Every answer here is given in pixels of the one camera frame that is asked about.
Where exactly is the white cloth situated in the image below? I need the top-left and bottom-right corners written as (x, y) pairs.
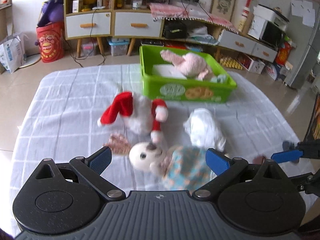
top-left (183, 108), bottom-right (226, 152)

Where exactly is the red printed bucket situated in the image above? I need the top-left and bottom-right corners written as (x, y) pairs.
top-left (36, 22), bottom-right (65, 63)

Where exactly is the wooden white drawer cabinet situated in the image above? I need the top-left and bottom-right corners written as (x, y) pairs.
top-left (64, 0), bottom-right (277, 62)

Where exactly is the black bag on shelf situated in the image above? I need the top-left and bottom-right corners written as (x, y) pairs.
top-left (163, 21), bottom-right (187, 40)

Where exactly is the white foam sponge block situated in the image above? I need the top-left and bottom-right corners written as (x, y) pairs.
top-left (152, 64), bottom-right (187, 79)

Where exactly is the mint green cloth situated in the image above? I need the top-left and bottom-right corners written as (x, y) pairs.
top-left (210, 74), bottom-right (228, 83)

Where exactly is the yellow egg tray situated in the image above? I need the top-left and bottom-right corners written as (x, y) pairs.
top-left (220, 56), bottom-right (243, 70)

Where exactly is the green plastic cookie box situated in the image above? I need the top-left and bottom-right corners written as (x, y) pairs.
top-left (139, 45), bottom-right (237, 103)

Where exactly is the framed girl portrait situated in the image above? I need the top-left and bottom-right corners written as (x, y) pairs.
top-left (210, 0), bottom-right (236, 21)

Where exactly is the purple plush toy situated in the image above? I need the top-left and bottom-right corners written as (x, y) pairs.
top-left (37, 0), bottom-right (64, 27)

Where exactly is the white paper shopping bag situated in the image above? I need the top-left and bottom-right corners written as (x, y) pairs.
top-left (0, 32), bottom-right (27, 74)

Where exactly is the grey white checked bedsheet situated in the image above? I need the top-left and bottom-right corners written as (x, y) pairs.
top-left (10, 63), bottom-right (318, 235)

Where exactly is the santa plush toy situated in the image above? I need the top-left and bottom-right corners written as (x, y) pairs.
top-left (97, 91), bottom-right (169, 144)

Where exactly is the clear storage bin blue lid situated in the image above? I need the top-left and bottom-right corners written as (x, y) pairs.
top-left (107, 37), bottom-right (130, 56)

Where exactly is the pink plush rabbit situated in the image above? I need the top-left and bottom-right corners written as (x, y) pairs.
top-left (160, 50), bottom-right (214, 81)

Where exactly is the cream rabbit doll blue dress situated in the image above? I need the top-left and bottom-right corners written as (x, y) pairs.
top-left (104, 134), bottom-right (217, 193)

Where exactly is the pink lace cabinet cloth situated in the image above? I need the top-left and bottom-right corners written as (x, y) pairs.
top-left (148, 3), bottom-right (239, 34)

